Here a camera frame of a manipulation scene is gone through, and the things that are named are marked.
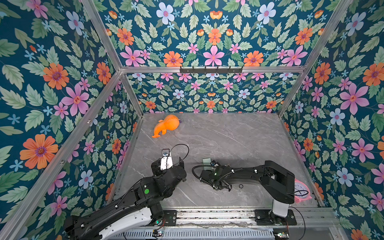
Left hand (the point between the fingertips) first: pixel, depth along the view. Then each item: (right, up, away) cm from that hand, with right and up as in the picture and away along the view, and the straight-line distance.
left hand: (175, 161), depth 72 cm
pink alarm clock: (+68, -19, +8) cm, 71 cm away
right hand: (+28, -13, +15) cm, 34 cm away
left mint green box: (+16, -5, +19) cm, 25 cm away
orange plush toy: (-10, +20, +36) cm, 42 cm away
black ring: (+36, -18, +12) cm, 42 cm away
